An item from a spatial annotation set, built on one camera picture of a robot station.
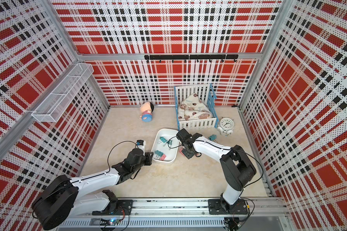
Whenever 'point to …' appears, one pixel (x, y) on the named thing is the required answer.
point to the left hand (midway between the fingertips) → (154, 153)
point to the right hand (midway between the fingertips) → (194, 150)
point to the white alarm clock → (226, 125)
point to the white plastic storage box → (166, 145)
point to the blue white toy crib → (206, 95)
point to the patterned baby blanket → (192, 108)
